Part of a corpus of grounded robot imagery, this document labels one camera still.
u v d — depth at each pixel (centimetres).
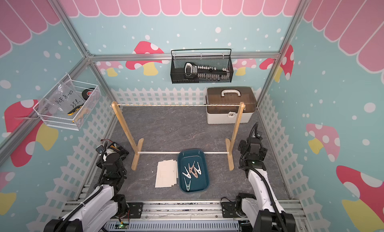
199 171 86
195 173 85
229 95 99
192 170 86
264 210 42
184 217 74
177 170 83
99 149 68
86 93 80
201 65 92
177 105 121
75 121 64
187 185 81
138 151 94
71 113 65
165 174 85
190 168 87
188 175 85
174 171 87
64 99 68
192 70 89
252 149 63
